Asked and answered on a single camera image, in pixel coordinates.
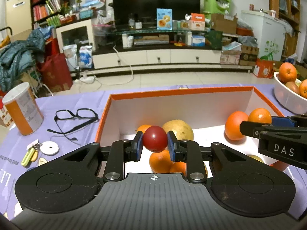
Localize small orange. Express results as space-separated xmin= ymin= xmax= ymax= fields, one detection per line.
xmin=170 ymin=161 xmax=186 ymax=176
xmin=248 ymin=108 xmax=272 ymax=124
xmin=149 ymin=150 xmax=173 ymax=173

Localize red cherry tomato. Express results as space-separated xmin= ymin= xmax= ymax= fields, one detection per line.
xmin=143 ymin=126 xmax=168 ymax=153

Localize large orange in box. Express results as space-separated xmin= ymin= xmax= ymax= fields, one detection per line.
xmin=225 ymin=111 xmax=248 ymax=141

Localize white fruit bowl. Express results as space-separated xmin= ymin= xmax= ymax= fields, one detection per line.
xmin=274 ymin=72 xmax=307 ymax=115

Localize white round tag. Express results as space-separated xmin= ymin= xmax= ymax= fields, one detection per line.
xmin=40 ymin=141 xmax=59 ymax=156

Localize orange at bowl right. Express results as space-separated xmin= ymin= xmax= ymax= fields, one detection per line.
xmin=299 ymin=80 xmax=307 ymax=99

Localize orange atop bowl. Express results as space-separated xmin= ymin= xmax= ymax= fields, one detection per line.
xmin=278 ymin=62 xmax=297 ymax=83

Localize orange cardboard box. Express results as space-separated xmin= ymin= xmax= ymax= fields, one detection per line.
xmin=95 ymin=86 xmax=283 ymax=165

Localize black eyeglasses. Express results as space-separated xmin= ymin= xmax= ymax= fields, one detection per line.
xmin=47 ymin=108 xmax=99 ymax=142

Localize purple floral tablecloth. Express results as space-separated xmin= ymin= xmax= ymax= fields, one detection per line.
xmin=0 ymin=83 xmax=307 ymax=221

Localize yellow pear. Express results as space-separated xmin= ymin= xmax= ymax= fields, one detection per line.
xmin=162 ymin=119 xmax=194 ymax=141

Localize small orange behind finger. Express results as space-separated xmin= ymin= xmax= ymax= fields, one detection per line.
xmin=149 ymin=150 xmax=173 ymax=173

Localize white chest freezer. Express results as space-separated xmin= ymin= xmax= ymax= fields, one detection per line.
xmin=241 ymin=10 xmax=286 ymax=61

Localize orange white canister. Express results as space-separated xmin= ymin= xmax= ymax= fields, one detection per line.
xmin=2 ymin=82 xmax=44 ymax=136

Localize red gift bag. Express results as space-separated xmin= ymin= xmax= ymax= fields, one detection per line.
xmin=36 ymin=38 xmax=73 ymax=92

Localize brown cardboard box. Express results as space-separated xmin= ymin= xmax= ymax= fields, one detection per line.
xmin=210 ymin=14 xmax=238 ymax=34

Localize orange white carton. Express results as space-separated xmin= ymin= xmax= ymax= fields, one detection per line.
xmin=188 ymin=13 xmax=205 ymax=31

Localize white tv cabinet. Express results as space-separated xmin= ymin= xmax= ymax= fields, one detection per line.
xmin=91 ymin=27 xmax=255 ymax=75

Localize teal down jacket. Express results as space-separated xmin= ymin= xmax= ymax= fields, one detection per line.
xmin=1 ymin=28 xmax=46 ymax=92

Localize blue snack box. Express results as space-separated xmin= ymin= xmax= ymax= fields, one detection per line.
xmin=157 ymin=8 xmax=172 ymax=30

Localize white glass-door cabinet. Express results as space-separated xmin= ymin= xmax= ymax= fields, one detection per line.
xmin=56 ymin=19 xmax=95 ymax=53

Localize dark bookshelf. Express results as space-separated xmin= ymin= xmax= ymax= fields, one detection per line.
xmin=30 ymin=0 xmax=70 ymax=30

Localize green yellow keychain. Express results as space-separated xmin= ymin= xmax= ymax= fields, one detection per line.
xmin=21 ymin=139 xmax=42 ymax=167

